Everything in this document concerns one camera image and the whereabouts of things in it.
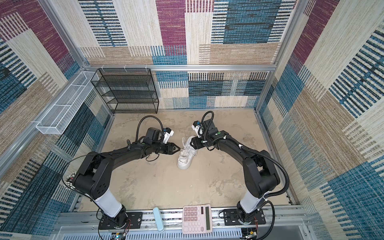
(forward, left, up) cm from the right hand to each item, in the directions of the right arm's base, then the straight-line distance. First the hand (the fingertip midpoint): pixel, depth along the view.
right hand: (195, 143), depth 89 cm
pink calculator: (-37, 0, -8) cm, 38 cm away
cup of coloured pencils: (-22, +58, +8) cm, 62 cm away
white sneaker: (-5, +5, -4) cm, 8 cm away
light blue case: (-36, +19, -7) cm, 42 cm away
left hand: (-1, +10, -1) cm, 10 cm away
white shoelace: (-2, +6, -4) cm, 7 cm away
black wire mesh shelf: (+43, +48, +7) cm, 65 cm away
